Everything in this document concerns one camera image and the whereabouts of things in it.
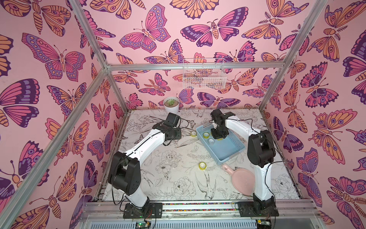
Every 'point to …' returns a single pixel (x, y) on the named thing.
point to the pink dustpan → (243, 180)
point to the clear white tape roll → (211, 141)
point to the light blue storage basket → (221, 150)
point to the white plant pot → (173, 109)
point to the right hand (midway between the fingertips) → (214, 136)
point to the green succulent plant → (170, 101)
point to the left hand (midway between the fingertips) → (178, 133)
